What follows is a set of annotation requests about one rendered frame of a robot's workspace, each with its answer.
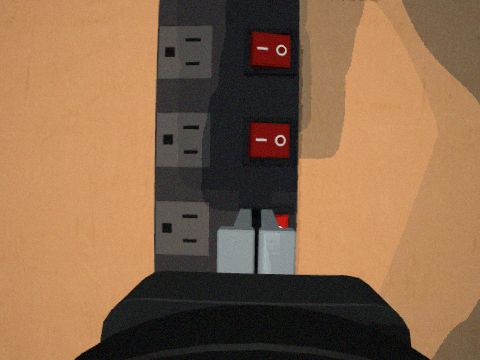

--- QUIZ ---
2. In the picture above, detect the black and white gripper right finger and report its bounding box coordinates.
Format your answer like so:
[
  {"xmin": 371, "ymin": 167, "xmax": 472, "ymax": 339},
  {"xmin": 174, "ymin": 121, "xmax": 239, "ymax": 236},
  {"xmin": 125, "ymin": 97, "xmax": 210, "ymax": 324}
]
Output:
[{"xmin": 255, "ymin": 209, "xmax": 296, "ymax": 275}]

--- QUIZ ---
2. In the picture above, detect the black power strip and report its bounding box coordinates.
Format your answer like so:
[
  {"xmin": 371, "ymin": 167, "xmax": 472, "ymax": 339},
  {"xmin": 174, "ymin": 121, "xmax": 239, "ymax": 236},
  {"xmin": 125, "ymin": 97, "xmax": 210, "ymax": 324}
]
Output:
[{"xmin": 154, "ymin": 0, "xmax": 299, "ymax": 272}]

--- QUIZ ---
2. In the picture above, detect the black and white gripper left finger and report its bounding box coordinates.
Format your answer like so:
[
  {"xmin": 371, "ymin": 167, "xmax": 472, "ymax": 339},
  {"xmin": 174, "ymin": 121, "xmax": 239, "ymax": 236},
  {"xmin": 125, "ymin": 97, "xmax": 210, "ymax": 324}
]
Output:
[{"xmin": 217, "ymin": 209, "xmax": 256, "ymax": 274}]

